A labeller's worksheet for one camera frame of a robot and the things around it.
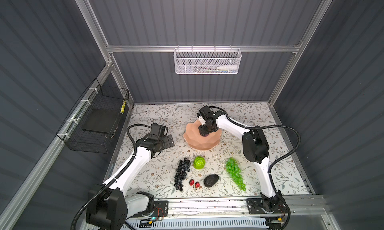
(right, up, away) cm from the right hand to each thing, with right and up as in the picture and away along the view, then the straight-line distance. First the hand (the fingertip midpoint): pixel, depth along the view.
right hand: (204, 131), depth 99 cm
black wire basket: (-58, +6, -28) cm, 65 cm away
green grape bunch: (+15, -20, -19) cm, 31 cm away
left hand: (-24, -5, -15) cm, 28 cm away
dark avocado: (+2, -23, -22) cm, 32 cm away
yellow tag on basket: (-47, +16, -16) cm, 52 cm away
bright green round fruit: (-4, -16, -17) cm, 23 cm away
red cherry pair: (-8, -26, -19) cm, 33 cm away
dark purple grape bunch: (-14, -21, -17) cm, 31 cm away
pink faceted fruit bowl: (-7, -4, 0) cm, 8 cm away
